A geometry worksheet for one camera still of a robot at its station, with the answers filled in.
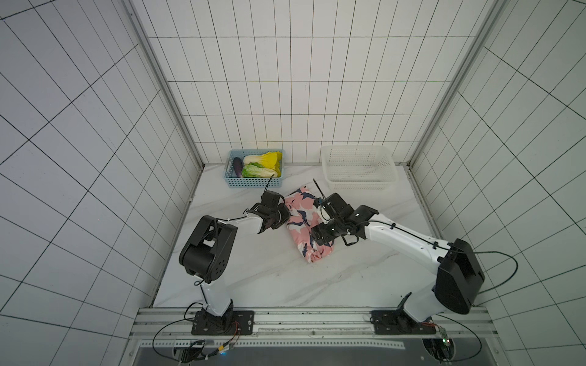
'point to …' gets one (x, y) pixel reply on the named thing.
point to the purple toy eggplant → (238, 166)
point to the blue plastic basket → (273, 158)
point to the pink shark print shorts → (304, 215)
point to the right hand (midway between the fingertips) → (313, 234)
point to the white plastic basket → (359, 167)
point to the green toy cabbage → (255, 170)
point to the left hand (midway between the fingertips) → (289, 216)
